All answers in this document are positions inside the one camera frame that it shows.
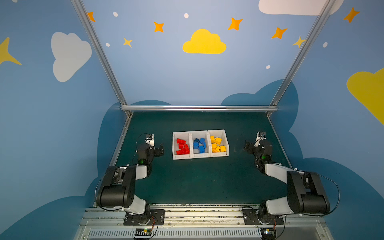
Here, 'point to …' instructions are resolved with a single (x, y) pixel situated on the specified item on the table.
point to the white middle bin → (201, 152)
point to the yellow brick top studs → (212, 139)
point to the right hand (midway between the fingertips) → (255, 140)
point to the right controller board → (268, 233)
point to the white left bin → (186, 136)
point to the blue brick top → (195, 145)
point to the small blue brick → (204, 145)
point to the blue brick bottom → (196, 140)
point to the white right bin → (221, 134)
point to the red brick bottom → (181, 146)
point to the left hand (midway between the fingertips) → (154, 143)
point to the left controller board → (143, 233)
